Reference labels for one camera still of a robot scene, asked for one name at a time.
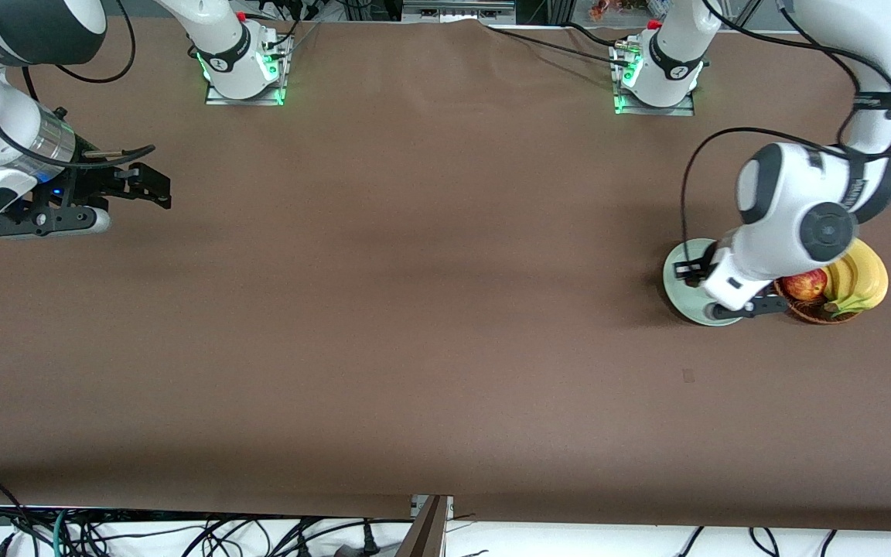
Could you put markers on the brown wicker basket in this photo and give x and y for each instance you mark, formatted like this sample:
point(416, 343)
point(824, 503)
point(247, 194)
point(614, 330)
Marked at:
point(805, 311)

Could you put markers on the red yellow apple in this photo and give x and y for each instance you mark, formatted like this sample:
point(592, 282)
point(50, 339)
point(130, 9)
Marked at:
point(807, 286)

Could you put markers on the metal frame profile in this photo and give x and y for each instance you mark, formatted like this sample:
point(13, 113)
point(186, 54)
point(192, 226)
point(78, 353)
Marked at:
point(426, 534)

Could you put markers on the grey power strip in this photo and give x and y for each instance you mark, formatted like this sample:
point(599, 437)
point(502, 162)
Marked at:
point(457, 11)

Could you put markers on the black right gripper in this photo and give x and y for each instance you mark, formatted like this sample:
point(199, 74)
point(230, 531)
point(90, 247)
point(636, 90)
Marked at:
point(92, 178)

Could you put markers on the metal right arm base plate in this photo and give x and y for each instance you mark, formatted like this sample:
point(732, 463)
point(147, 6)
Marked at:
point(279, 89)

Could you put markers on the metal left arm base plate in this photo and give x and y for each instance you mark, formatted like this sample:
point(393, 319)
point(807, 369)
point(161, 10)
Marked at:
point(623, 104)

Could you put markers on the small red orange object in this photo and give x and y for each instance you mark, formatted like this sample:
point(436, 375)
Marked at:
point(608, 9)

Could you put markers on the yellow banana bunch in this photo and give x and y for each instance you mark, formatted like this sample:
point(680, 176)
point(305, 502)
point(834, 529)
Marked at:
point(867, 278)

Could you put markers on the brown table cover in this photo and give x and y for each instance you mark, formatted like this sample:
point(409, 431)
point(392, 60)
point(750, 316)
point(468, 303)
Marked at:
point(445, 309)

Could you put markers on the black power plug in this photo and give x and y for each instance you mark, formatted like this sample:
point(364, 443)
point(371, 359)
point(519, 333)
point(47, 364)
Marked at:
point(369, 544)

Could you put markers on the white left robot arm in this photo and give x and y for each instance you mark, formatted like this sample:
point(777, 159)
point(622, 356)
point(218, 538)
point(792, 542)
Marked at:
point(786, 201)

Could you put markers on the light green round plate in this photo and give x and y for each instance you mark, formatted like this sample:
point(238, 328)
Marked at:
point(685, 305)

